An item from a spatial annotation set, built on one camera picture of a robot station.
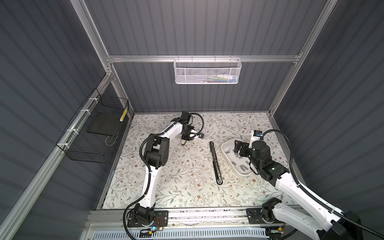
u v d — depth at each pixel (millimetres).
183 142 991
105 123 752
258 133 680
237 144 722
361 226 375
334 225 397
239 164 917
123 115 818
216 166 908
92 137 717
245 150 708
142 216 643
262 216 722
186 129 822
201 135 912
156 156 618
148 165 604
